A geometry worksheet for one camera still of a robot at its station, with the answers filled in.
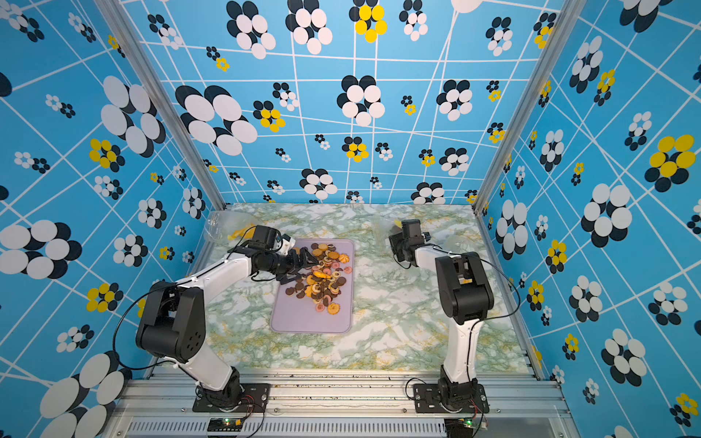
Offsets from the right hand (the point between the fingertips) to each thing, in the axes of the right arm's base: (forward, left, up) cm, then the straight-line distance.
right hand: (392, 238), depth 103 cm
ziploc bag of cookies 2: (+11, +2, -6) cm, 13 cm away
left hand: (-16, +27, +6) cm, 33 cm away
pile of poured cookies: (-18, +25, -2) cm, 31 cm away
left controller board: (-58, +48, -7) cm, 76 cm away
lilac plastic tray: (-28, +36, -7) cm, 46 cm away
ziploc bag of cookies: (+9, +69, -5) cm, 70 cm away
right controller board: (-58, -14, -6) cm, 60 cm away
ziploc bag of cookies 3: (-5, -25, +4) cm, 25 cm away
